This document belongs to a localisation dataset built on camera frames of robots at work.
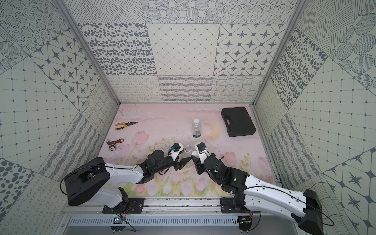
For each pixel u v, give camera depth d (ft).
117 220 2.34
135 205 2.49
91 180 1.44
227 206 2.40
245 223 2.36
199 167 2.08
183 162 2.36
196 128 3.03
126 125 3.52
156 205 2.50
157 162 2.15
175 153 2.29
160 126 3.56
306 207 1.37
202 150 1.99
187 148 2.42
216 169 1.66
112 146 3.05
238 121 3.41
